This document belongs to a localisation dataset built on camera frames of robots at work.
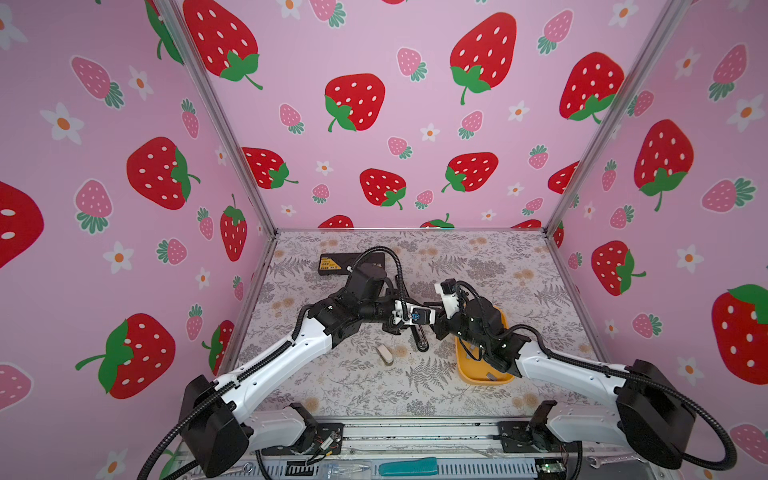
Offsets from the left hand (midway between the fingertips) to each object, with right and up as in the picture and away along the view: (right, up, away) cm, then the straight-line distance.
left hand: (423, 303), depth 71 cm
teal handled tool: (0, -39, -1) cm, 39 cm away
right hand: (0, -2, +7) cm, 7 cm away
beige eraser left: (-10, -17, +14) cm, 25 cm away
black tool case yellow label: (-26, +9, +37) cm, 46 cm away
